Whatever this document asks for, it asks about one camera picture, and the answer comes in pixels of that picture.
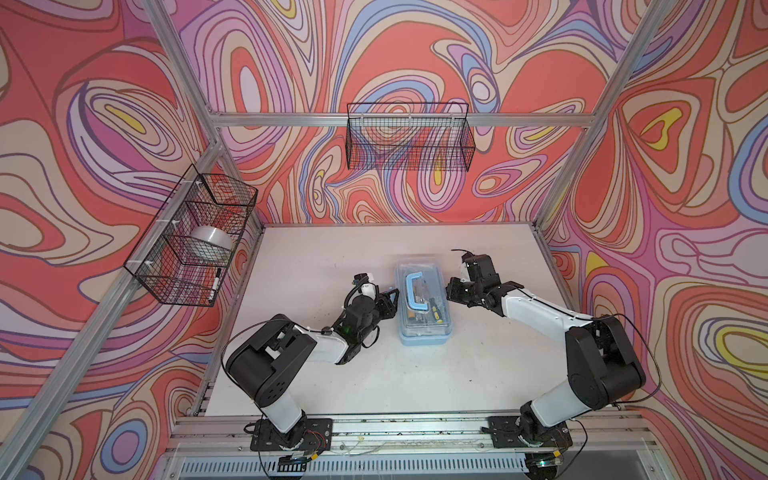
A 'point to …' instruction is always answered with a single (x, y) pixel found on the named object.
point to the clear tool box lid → (423, 300)
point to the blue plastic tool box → (427, 341)
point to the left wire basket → (186, 255)
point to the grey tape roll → (209, 242)
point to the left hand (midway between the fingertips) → (400, 291)
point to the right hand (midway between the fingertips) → (446, 295)
